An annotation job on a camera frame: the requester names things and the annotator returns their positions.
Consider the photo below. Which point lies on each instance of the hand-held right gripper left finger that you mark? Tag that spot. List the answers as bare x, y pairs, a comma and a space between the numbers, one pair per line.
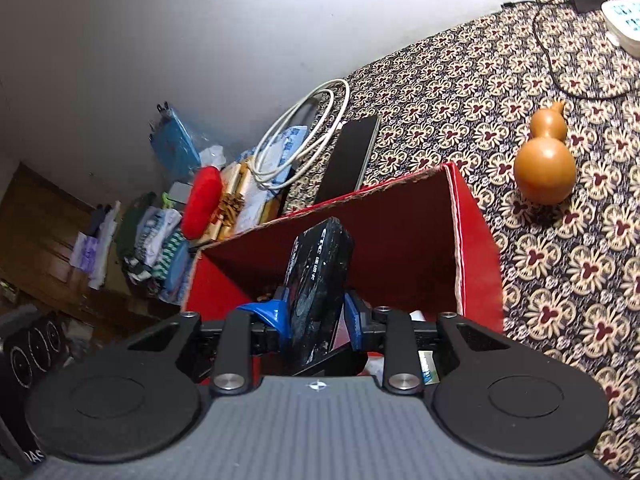
274, 315

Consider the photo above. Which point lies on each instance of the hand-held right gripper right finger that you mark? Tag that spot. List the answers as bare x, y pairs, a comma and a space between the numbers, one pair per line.
356, 325

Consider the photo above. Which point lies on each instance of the black electronic device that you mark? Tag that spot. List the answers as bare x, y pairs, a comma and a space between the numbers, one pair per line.
320, 270

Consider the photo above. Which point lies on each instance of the red cardboard box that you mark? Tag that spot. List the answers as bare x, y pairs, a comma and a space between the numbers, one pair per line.
400, 240

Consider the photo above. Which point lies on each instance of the orange-brown gourd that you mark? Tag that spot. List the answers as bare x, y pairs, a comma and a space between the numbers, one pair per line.
545, 170

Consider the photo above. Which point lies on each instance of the pine cone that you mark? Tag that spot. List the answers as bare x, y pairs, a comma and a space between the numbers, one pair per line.
230, 207

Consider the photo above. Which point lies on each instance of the wooden box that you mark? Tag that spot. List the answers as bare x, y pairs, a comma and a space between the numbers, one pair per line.
250, 185

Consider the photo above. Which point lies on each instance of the red pouch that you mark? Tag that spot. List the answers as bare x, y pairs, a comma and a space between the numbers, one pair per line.
200, 202

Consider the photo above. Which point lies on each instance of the pile of clothes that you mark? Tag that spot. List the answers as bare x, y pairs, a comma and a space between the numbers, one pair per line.
150, 240

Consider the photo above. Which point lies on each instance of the black smartphone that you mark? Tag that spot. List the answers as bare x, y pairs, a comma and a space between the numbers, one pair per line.
350, 155

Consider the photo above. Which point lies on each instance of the blue printed paper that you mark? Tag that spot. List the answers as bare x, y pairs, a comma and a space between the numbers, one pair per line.
292, 137

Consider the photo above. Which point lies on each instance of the pale hanging cloth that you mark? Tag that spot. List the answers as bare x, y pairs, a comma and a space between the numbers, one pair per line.
92, 255

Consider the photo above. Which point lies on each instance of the floral patterned tablecloth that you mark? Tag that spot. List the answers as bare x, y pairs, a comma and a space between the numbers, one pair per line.
550, 285

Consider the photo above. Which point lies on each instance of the blue plastic bag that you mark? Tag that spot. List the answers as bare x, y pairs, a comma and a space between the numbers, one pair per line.
172, 142

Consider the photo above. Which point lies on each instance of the black speaker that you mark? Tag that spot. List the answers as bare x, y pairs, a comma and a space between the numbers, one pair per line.
30, 360

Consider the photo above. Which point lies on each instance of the wooden cabinet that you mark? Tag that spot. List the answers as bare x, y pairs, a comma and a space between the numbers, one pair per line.
40, 230

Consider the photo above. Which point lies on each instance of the white power strip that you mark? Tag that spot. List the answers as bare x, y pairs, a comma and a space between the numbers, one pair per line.
627, 30

